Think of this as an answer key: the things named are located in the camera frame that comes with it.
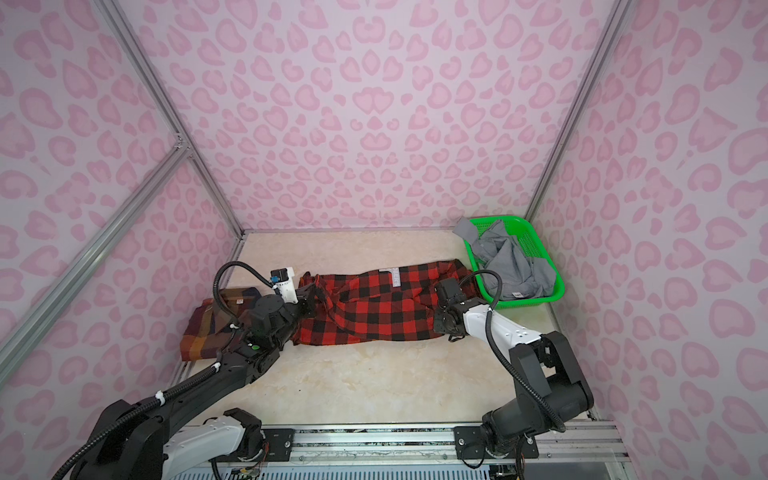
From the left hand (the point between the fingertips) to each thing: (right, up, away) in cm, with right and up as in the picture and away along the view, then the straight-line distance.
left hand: (316, 280), depth 82 cm
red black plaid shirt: (+15, -9, +14) cm, 23 cm away
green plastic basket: (+67, +18, +29) cm, 75 cm away
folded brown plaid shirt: (-35, -16, +9) cm, 39 cm away
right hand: (+36, -13, +9) cm, 40 cm away
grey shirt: (+65, -1, +19) cm, 67 cm away
